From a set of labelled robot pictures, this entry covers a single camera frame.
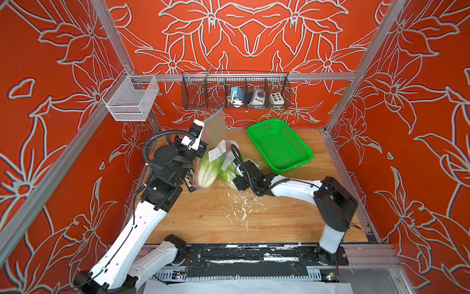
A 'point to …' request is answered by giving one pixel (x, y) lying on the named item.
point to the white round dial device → (258, 97)
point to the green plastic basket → (281, 149)
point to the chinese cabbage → (208, 172)
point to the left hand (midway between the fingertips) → (197, 123)
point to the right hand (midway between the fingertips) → (236, 175)
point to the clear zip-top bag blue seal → (215, 142)
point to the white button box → (276, 99)
